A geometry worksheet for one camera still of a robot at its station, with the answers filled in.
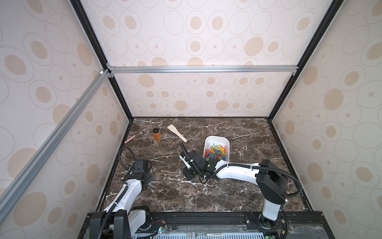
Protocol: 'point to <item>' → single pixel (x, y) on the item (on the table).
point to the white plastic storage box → (216, 147)
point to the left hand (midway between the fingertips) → (150, 176)
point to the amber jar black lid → (156, 134)
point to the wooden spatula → (172, 128)
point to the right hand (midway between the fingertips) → (189, 168)
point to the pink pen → (129, 139)
